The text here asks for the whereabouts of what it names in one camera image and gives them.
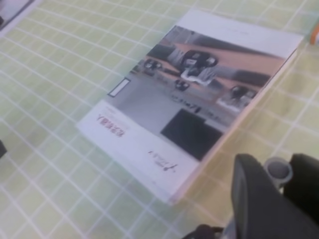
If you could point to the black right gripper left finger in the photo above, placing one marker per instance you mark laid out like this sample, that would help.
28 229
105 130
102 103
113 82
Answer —
258 207

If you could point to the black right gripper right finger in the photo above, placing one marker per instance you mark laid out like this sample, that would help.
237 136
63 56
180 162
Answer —
303 188

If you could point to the grey translucent pen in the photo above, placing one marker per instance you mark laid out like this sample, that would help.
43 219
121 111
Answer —
279 171

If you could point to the white grey robotics booklet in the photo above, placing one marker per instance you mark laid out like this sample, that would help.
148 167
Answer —
168 116

